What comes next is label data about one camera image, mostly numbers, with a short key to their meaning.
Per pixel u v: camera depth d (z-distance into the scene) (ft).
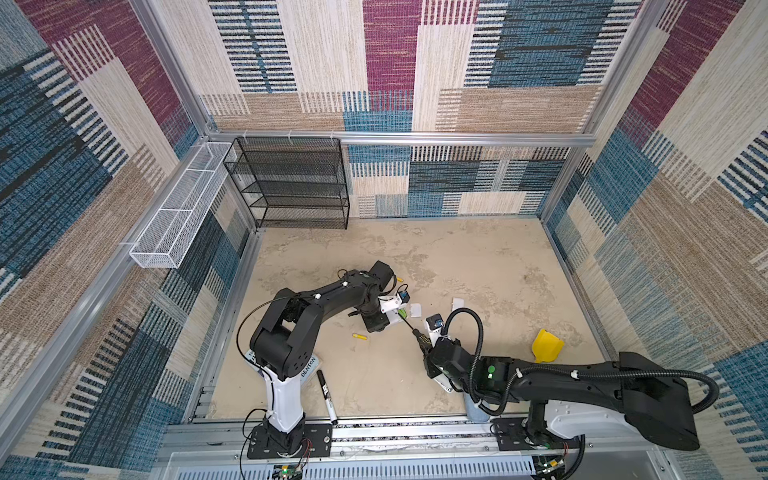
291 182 3.58
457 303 3.17
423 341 2.65
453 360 1.94
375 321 2.73
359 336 2.97
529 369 1.80
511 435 2.40
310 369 2.71
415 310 3.16
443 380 2.34
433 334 2.34
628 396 1.39
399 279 3.35
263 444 2.34
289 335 1.63
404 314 3.08
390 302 2.80
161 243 2.30
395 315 3.06
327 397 2.60
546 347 2.86
